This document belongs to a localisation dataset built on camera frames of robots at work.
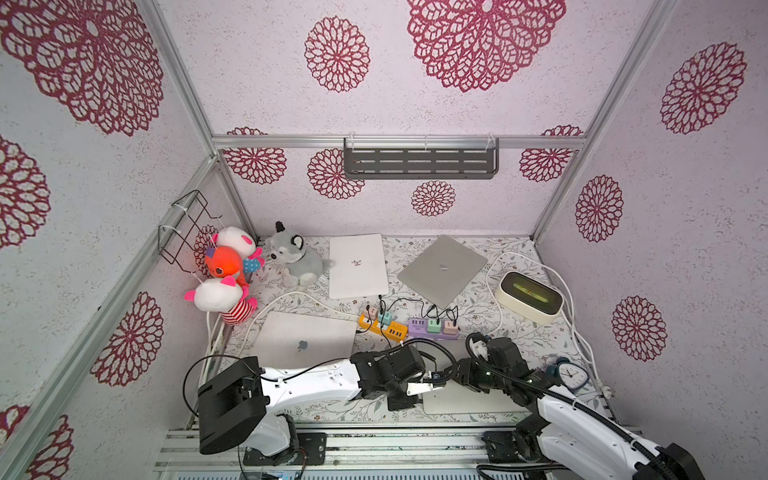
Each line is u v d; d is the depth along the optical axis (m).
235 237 0.95
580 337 0.95
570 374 0.82
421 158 0.95
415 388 0.67
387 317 0.90
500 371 0.64
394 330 0.92
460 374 0.76
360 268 1.10
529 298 0.97
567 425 0.53
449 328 0.88
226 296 0.80
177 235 0.75
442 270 1.10
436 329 0.90
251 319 0.97
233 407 0.42
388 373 0.59
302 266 0.99
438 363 0.93
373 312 0.91
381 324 0.94
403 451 0.75
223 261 0.89
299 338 0.92
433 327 0.88
